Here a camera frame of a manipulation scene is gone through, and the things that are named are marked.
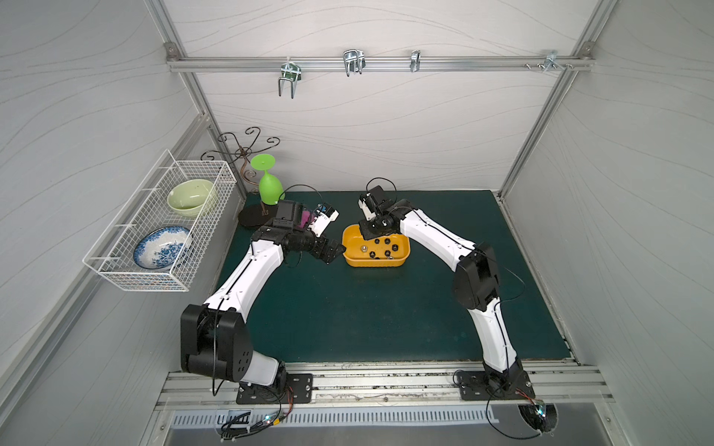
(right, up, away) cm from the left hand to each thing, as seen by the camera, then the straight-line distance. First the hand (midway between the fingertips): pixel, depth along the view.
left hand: (334, 241), depth 82 cm
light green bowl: (-37, +12, -11) cm, 41 cm away
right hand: (+9, +4, +11) cm, 15 cm away
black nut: (+14, -2, +22) cm, 26 cm away
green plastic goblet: (-22, +17, +8) cm, 29 cm away
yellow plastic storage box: (+19, -5, +19) cm, 28 cm away
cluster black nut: (+18, -6, +19) cm, 27 cm away
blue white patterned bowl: (-39, 0, -19) cm, 43 cm away
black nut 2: (+18, -2, +22) cm, 28 cm away
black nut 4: (+12, -7, +19) cm, 23 cm away
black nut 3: (+21, -4, +20) cm, 29 cm away
